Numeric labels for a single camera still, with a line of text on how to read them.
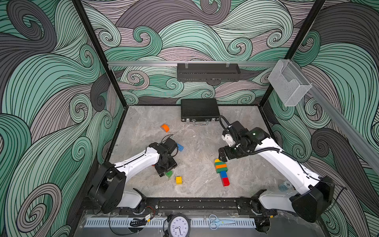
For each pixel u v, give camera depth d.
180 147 0.95
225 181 0.80
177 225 0.66
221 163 0.88
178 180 0.79
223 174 0.85
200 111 1.13
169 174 0.81
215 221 0.69
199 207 0.74
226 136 0.71
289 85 0.76
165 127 1.04
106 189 0.41
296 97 0.78
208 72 0.96
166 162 0.70
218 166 0.86
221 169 0.86
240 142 0.55
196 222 0.70
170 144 0.70
